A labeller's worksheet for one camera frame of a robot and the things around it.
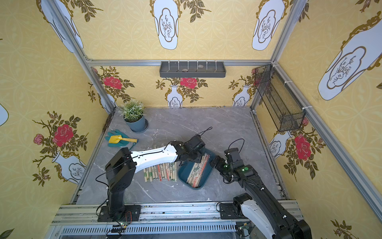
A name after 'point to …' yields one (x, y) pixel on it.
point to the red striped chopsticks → (159, 172)
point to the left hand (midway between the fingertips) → (202, 157)
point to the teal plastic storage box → (184, 170)
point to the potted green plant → (133, 114)
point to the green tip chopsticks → (174, 167)
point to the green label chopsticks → (167, 170)
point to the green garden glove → (121, 144)
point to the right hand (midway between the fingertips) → (214, 167)
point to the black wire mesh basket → (287, 112)
